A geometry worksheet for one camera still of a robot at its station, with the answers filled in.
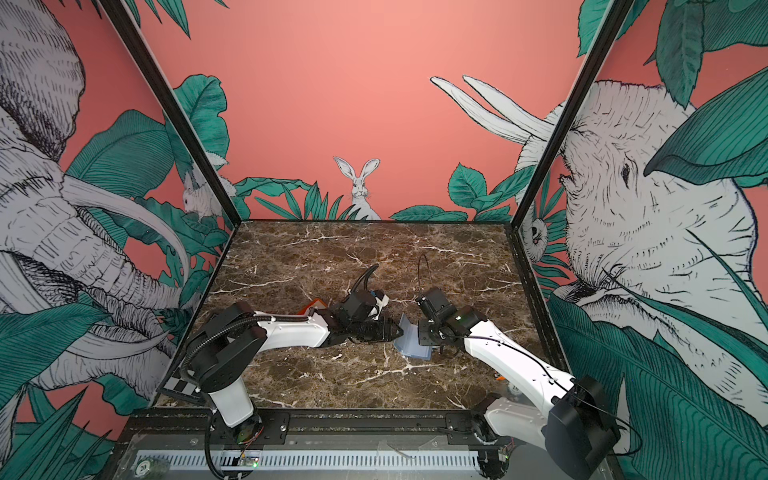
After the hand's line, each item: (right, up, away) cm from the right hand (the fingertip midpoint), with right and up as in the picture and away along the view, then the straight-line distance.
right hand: (423, 330), depth 82 cm
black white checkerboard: (-66, -13, -4) cm, 68 cm away
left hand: (-6, -1, +3) cm, 7 cm away
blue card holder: (-4, -6, +6) cm, 9 cm away
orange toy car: (+21, -13, 0) cm, 25 cm away
